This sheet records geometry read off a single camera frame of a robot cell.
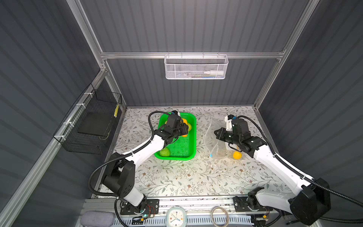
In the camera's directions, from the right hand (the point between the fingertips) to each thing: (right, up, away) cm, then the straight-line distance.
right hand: (215, 132), depth 80 cm
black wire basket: (-68, +4, -7) cm, 69 cm away
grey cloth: (-63, -41, -12) cm, 76 cm away
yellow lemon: (+15, -15, +7) cm, 22 cm away
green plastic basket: (-19, -13, +16) cm, 28 cm away
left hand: (-16, +3, +6) cm, 17 cm away
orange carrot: (-18, +6, +5) cm, 19 cm away
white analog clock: (-22, -41, -11) cm, 47 cm away
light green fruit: (-14, +2, +21) cm, 26 cm away
